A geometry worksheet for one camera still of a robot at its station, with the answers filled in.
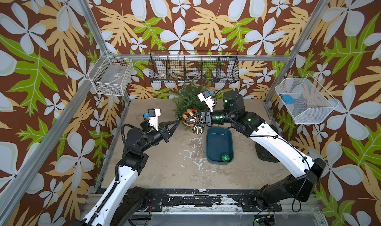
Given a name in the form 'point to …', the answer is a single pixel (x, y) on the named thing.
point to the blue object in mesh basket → (288, 99)
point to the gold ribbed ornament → (197, 130)
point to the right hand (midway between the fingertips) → (189, 119)
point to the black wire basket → (191, 66)
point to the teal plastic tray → (219, 145)
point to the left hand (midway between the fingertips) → (179, 121)
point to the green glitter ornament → (225, 157)
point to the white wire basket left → (110, 75)
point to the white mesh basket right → (307, 101)
